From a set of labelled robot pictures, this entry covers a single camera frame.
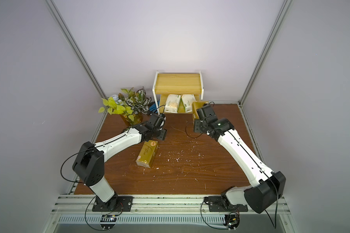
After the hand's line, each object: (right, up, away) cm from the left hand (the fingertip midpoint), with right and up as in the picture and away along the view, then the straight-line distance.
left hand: (164, 131), depth 89 cm
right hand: (+20, +7, -13) cm, 25 cm away
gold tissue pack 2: (-10, -13, -5) cm, 17 cm away
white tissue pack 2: (+15, +20, +3) cm, 25 cm away
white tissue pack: (+5, +18, +1) cm, 18 cm away
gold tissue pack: (+19, +15, -15) cm, 28 cm away
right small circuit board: (+36, -43, -20) cm, 59 cm away
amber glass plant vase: (-20, +17, -4) cm, 26 cm away
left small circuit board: (-26, -42, -18) cm, 53 cm away
